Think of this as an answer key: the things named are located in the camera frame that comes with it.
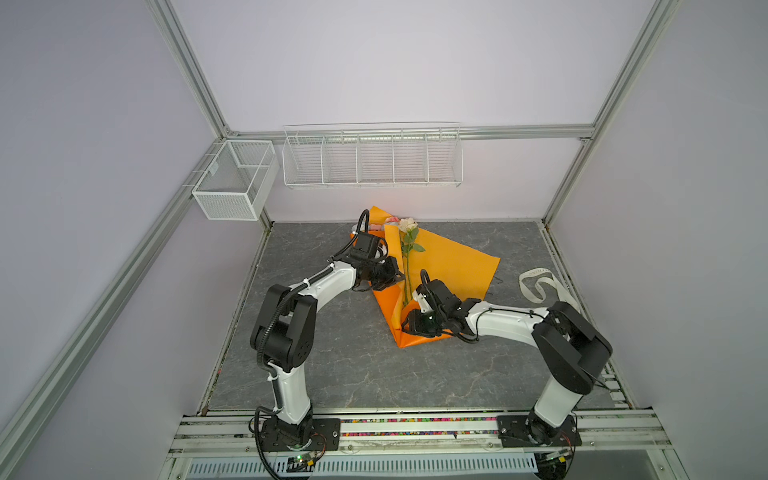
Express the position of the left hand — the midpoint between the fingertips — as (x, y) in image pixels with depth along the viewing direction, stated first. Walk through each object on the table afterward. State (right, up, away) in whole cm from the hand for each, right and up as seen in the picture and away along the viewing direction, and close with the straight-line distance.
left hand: (408, 278), depth 90 cm
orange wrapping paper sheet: (+6, +6, +20) cm, 22 cm away
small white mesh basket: (-58, +31, +9) cm, 66 cm away
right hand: (-1, -15, -2) cm, 16 cm away
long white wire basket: (-11, +40, +8) cm, 43 cm away
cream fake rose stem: (+1, +13, +23) cm, 26 cm away
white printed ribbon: (+52, -6, +10) cm, 53 cm away
